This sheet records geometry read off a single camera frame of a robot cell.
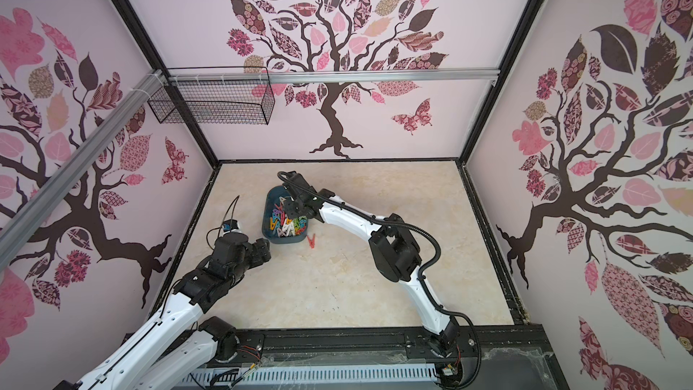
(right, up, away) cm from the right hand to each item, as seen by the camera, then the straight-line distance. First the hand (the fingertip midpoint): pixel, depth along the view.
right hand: (290, 203), depth 91 cm
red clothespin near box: (+7, -14, +3) cm, 16 cm away
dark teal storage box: (-10, +1, +10) cm, 14 cm away
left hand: (-7, -14, -11) cm, 19 cm away
